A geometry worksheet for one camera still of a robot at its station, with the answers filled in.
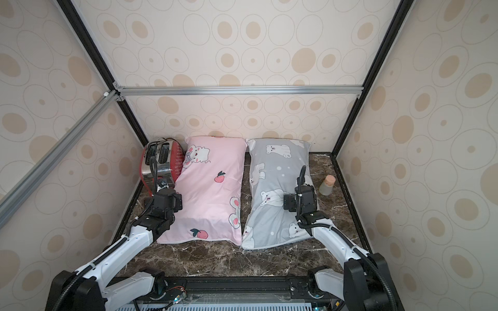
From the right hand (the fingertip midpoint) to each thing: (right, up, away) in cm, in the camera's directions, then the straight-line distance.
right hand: (306, 196), depth 88 cm
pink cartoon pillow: (-45, +5, +3) cm, 45 cm away
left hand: (-60, +1, -4) cm, 60 cm away
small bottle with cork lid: (+14, +2, +12) cm, 18 cm away
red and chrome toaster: (-64, +18, +4) cm, 67 cm away
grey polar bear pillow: (-14, +14, +5) cm, 20 cm away
